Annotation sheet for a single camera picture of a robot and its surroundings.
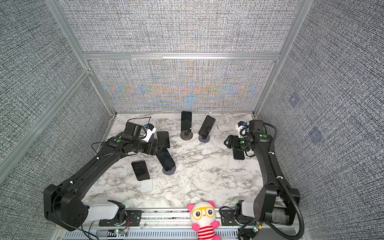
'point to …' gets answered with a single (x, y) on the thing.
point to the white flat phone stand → (146, 186)
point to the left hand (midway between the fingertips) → (156, 146)
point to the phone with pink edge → (141, 169)
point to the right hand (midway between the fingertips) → (232, 142)
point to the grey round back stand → (202, 139)
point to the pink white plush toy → (203, 214)
